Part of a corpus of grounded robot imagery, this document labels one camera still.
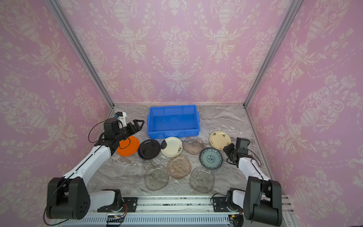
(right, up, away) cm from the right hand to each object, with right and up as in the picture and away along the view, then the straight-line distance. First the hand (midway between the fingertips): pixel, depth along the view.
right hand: (227, 147), depth 91 cm
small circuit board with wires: (-63, -33, -18) cm, 73 cm away
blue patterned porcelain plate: (-10, -7, -1) cm, 13 cm away
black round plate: (-51, -2, +2) cm, 51 cm away
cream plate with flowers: (-34, -1, +4) cm, 35 cm away
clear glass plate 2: (-17, -18, -8) cm, 26 cm away
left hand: (-54, +15, -6) cm, 56 cm away
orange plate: (-57, +4, -16) cm, 60 cm away
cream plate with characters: (-4, +4, +6) cm, 8 cm away
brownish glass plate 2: (-31, -11, -3) cm, 33 cm away
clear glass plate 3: (-62, -14, -5) cm, 64 cm away
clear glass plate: (-44, -17, -7) cm, 48 cm away
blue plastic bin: (-37, +16, +21) cm, 45 cm away
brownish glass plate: (-21, 0, +6) cm, 22 cm away
